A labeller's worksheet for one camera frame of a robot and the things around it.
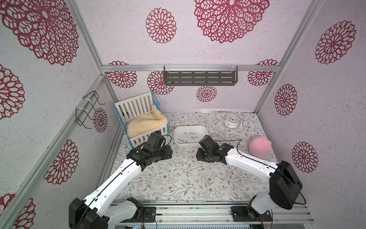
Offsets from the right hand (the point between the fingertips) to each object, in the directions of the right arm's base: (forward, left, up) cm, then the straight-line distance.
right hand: (200, 156), depth 86 cm
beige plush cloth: (+26, +42, 0) cm, 49 cm away
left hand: (-3, +18, +9) cm, 20 cm away
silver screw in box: (+16, +9, -9) cm, 21 cm away
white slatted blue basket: (+35, +52, +6) cm, 62 cm away
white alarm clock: (+34, -27, -6) cm, 44 cm away
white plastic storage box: (+22, +7, -10) cm, 25 cm away
